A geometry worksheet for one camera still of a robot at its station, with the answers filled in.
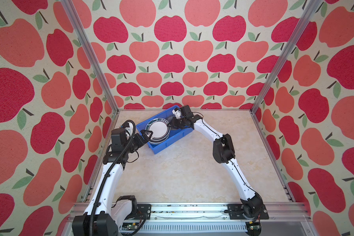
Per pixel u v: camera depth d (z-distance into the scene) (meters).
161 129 1.01
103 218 0.38
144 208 0.75
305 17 0.73
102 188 0.45
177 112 0.98
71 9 0.70
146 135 0.70
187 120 0.85
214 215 0.75
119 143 0.59
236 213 0.73
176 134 0.95
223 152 0.68
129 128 0.79
